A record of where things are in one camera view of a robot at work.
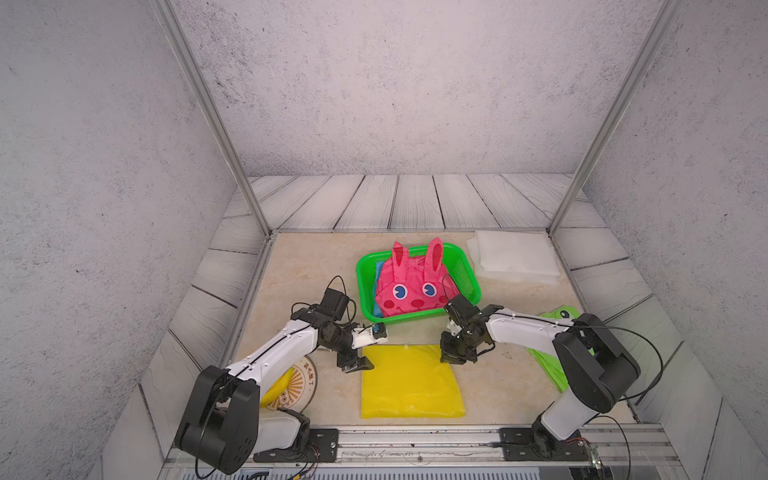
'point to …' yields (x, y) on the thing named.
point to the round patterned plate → (301, 389)
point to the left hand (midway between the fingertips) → (371, 351)
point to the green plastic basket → (456, 263)
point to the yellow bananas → (278, 389)
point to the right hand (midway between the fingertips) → (442, 360)
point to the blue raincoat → (376, 309)
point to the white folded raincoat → (521, 256)
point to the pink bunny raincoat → (411, 285)
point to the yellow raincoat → (409, 381)
